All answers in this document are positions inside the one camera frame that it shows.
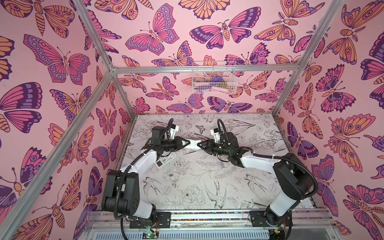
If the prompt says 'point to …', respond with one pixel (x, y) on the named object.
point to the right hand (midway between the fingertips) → (198, 144)
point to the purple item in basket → (218, 79)
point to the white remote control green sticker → (193, 144)
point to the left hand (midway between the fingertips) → (190, 141)
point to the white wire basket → (202, 72)
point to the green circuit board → (149, 235)
